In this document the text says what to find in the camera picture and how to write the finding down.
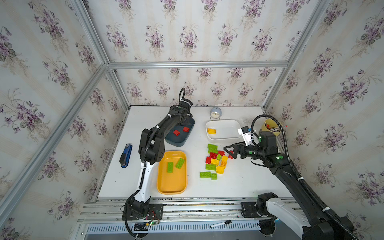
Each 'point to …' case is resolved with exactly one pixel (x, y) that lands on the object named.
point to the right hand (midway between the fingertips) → (227, 148)
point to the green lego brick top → (212, 148)
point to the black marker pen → (226, 222)
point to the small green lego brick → (214, 176)
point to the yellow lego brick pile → (220, 170)
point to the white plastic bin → (223, 131)
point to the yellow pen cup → (270, 125)
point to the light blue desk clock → (215, 113)
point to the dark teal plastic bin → (180, 135)
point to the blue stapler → (125, 156)
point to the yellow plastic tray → (172, 173)
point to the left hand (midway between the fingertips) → (182, 120)
